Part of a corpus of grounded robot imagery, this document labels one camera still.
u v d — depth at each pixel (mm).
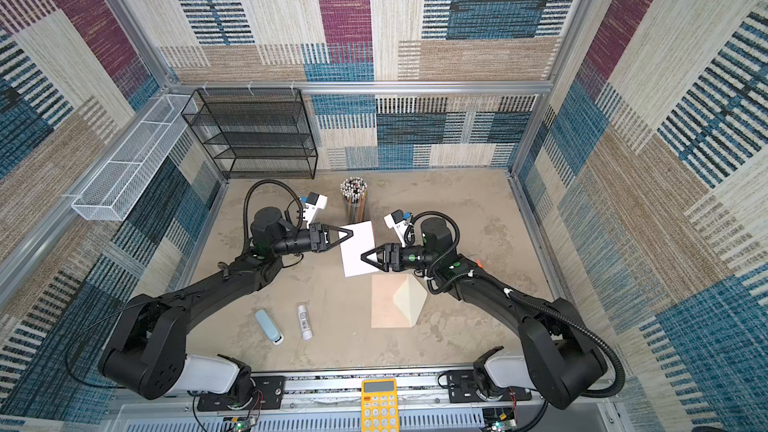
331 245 726
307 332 812
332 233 740
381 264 747
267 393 730
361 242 747
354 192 906
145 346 426
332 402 729
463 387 730
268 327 811
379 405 707
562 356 417
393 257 687
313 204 729
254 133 1091
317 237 685
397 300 879
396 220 730
